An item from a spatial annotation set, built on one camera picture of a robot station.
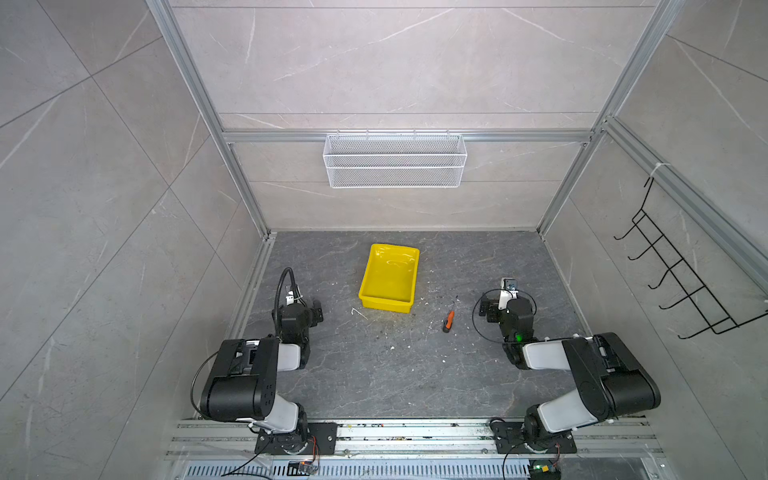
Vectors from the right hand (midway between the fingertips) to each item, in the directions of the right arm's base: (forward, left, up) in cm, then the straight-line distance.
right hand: (499, 291), depth 94 cm
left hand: (0, +65, +1) cm, 65 cm away
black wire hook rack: (-24, -31, +26) cm, 47 cm away
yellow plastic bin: (+8, +35, -3) cm, 36 cm away
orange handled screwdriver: (-5, +16, -6) cm, 18 cm away
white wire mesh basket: (+39, +34, +23) cm, 57 cm away
